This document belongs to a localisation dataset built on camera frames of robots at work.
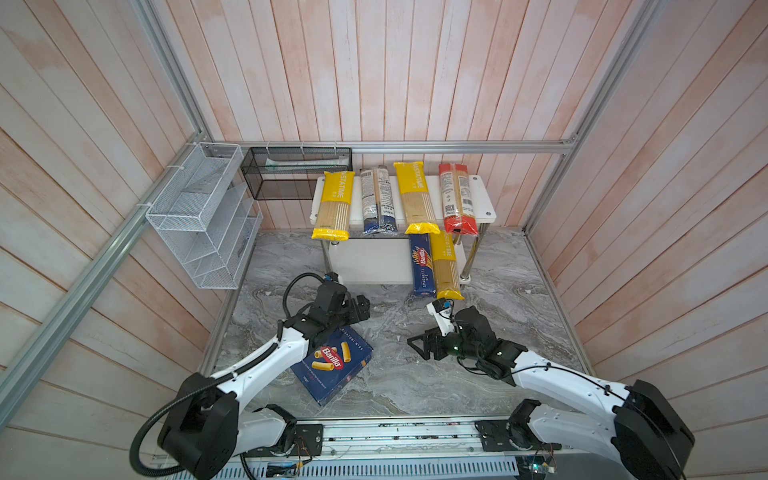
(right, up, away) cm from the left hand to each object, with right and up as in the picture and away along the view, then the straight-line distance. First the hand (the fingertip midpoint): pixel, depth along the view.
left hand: (357, 311), depth 85 cm
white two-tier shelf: (+12, +22, -13) cm, 28 cm away
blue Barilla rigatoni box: (-7, -13, -5) cm, 15 cm away
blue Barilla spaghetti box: (+21, +7, +8) cm, 23 cm away
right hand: (+17, -6, -4) cm, 18 cm away
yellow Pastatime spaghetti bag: (+29, +13, +13) cm, 34 cm away
